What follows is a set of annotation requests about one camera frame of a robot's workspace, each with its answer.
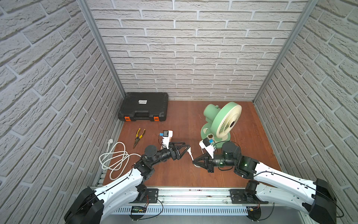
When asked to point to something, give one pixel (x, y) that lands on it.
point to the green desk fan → (222, 122)
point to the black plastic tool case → (144, 106)
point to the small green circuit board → (136, 209)
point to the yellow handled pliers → (137, 139)
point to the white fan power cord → (208, 146)
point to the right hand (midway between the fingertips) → (195, 162)
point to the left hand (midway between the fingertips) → (184, 141)
